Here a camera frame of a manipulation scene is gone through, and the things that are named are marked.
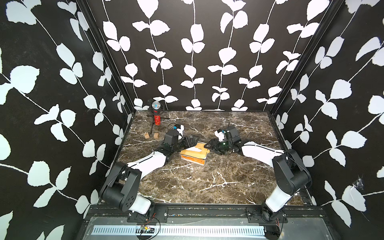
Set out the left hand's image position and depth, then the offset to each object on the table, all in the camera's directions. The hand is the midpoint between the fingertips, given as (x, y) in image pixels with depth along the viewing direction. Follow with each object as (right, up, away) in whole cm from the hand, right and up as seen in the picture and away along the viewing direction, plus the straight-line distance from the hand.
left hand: (195, 137), depth 86 cm
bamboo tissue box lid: (+4, -10, -1) cm, 11 cm away
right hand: (+6, -5, +1) cm, 8 cm away
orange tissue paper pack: (-1, -15, +7) cm, 17 cm away
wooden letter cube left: (-35, 0, +18) cm, 39 cm away
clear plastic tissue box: (0, -7, +1) cm, 7 cm away
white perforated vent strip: (+24, -44, -16) cm, 53 cm away
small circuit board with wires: (-24, -43, -16) cm, 52 cm away
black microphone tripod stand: (-22, +18, +9) cm, 30 cm away
